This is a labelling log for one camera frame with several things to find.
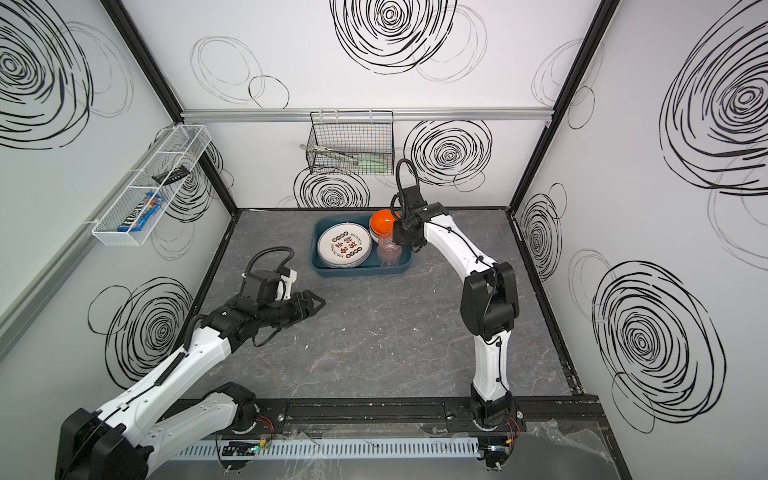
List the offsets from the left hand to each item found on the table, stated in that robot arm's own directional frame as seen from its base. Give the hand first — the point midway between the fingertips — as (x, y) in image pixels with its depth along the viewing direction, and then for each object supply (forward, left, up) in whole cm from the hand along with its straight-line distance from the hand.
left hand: (321, 306), depth 79 cm
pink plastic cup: (+22, -17, -5) cm, 28 cm away
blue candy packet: (+13, +42, +21) cm, 49 cm away
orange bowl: (+36, -15, -5) cm, 39 cm away
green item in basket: (+37, -12, +19) cm, 43 cm away
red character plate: (+29, -1, -11) cm, 31 cm away
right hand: (+23, -20, +1) cm, 31 cm away
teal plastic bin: (+19, +6, -11) cm, 22 cm away
